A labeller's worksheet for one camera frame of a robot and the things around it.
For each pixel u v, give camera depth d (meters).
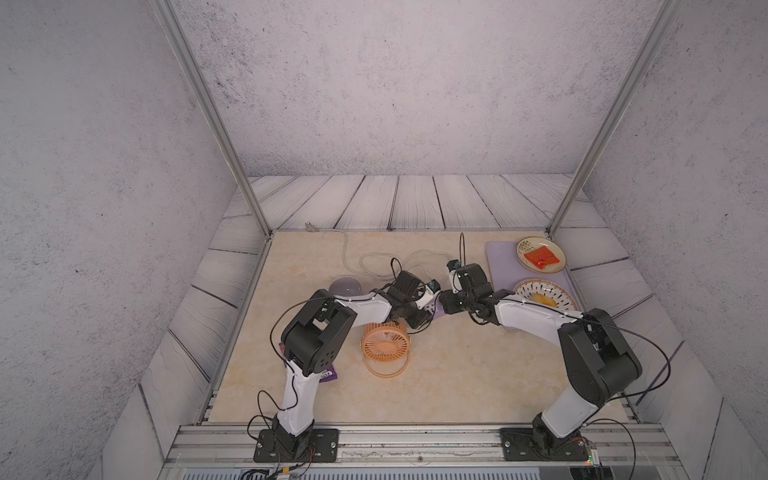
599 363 0.46
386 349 0.83
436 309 0.90
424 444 0.74
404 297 0.78
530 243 1.15
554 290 1.00
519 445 0.73
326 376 0.84
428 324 0.92
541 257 1.10
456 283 0.78
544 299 0.96
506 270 1.09
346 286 0.99
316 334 0.52
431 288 0.87
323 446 0.73
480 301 0.70
